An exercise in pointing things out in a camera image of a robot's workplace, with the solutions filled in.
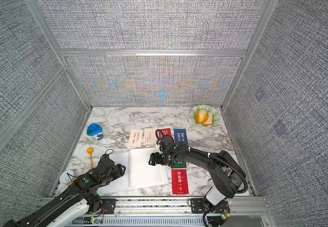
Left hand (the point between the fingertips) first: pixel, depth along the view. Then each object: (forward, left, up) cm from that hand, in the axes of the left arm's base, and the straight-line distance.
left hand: (125, 169), depth 82 cm
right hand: (+4, -16, +2) cm, 17 cm away
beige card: (+24, -14, -4) cm, 28 cm away
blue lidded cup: (+24, +21, +6) cm, 33 cm away
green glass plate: (+39, -65, -1) cm, 76 cm away
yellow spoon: (+15, +25, -3) cm, 30 cm away
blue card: (+25, -36, -5) cm, 44 cm away
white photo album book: (-1, -8, -3) cm, 8 cm away
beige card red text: (+23, -3, -5) cm, 24 cm away
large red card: (-7, -31, -4) cm, 32 cm away
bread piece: (+36, -53, +3) cm, 64 cm away
